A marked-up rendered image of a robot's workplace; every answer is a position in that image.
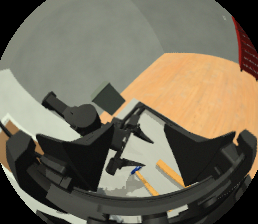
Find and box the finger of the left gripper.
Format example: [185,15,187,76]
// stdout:
[119,158,145,170]
[133,123,154,144]

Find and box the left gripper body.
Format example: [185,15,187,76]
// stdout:
[106,114,140,176]

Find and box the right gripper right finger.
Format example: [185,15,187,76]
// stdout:
[164,123,236,187]

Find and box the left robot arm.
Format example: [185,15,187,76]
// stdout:
[41,91,127,151]

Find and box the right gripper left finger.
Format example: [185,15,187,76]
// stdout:
[36,123,114,192]

